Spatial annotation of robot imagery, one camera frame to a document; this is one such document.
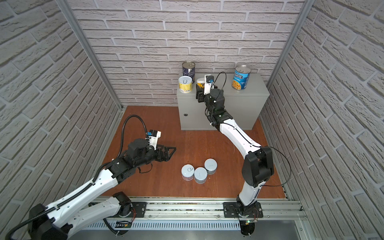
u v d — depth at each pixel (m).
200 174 0.80
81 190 0.45
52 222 0.39
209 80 0.63
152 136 0.65
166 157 0.65
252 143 0.49
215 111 0.62
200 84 0.73
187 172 0.81
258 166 0.46
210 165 0.83
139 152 0.57
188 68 0.77
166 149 0.65
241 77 0.76
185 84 0.76
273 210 0.76
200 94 0.68
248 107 0.88
